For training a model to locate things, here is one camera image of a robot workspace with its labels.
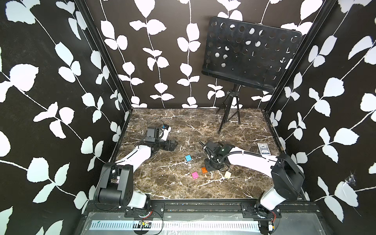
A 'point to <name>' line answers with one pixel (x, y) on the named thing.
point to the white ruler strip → (177, 225)
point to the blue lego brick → (188, 158)
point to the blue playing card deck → (263, 149)
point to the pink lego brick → (195, 175)
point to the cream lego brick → (227, 175)
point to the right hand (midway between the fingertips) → (205, 165)
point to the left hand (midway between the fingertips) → (172, 139)
